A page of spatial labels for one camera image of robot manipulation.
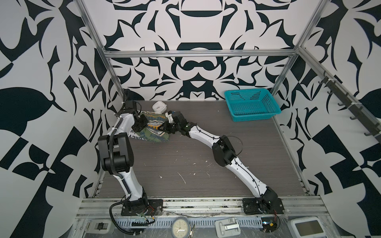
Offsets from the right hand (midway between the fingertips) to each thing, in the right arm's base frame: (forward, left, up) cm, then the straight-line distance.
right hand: (158, 127), depth 97 cm
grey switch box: (-52, +19, -1) cm, 55 cm away
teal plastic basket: (+26, -70, -8) cm, 75 cm away
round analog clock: (-52, -16, -2) cm, 55 cm away
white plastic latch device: (-52, -38, -4) cm, 65 cm away
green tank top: (-6, +3, +3) cm, 7 cm away
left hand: (+1, +7, +4) cm, 8 cm away
